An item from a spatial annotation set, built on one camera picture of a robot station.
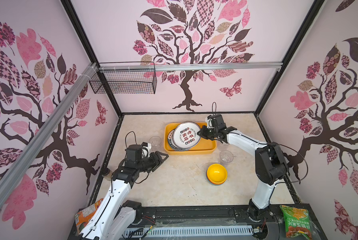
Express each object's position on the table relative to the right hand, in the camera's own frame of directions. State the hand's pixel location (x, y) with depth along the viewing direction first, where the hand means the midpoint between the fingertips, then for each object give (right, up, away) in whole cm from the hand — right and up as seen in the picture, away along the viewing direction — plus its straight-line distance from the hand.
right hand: (197, 130), depth 92 cm
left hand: (-18, -15, -17) cm, 29 cm away
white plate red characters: (-8, -3, +2) cm, 9 cm away
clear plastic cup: (+18, -16, 0) cm, 25 cm away
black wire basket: (-39, +35, +2) cm, 52 cm away
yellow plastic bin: (+6, -11, +8) cm, 15 cm away
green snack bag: (+45, -43, -24) cm, 66 cm away
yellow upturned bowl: (+11, -25, -7) cm, 28 cm away
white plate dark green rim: (-16, -9, +5) cm, 19 cm away
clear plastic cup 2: (-28, -8, +8) cm, 31 cm away
